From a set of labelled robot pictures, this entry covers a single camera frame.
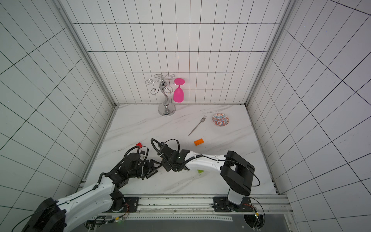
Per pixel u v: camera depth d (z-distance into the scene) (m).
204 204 0.75
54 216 0.40
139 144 0.95
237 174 0.44
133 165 0.65
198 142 0.97
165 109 1.17
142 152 0.80
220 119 1.08
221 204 0.72
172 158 0.62
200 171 0.83
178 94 1.03
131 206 0.72
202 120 1.10
